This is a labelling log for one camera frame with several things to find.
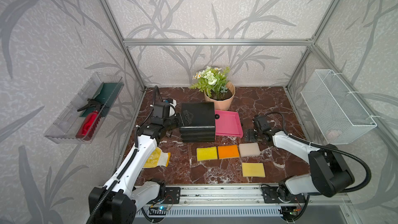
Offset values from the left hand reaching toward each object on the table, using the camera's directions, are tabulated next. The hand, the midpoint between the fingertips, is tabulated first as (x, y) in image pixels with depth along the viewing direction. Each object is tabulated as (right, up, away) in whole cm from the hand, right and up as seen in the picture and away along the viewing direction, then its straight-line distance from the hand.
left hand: (186, 117), depth 78 cm
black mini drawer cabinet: (+8, -6, 0) cm, 10 cm away
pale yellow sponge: (+35, -28, +3) cm, 45 cm away
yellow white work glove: (-17, -24, +7) cm, 30 cm away
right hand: (+38, -11, +14) cm, 42 cm away
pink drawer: (+24, -6, +19) cm, 31 cm away
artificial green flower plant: (+14, +19, +4) cm, 24 cm away
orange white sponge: (+34, -19, +9) cm, 40 cm away
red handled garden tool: (-34, -2, -21) cm, 40 cm away
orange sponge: (+23, -21, +9) cm, 32 cm away
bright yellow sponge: (+10, -22, +9) cm, 25 cm away
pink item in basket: (+69, -8, -7) cm, 70 cm away
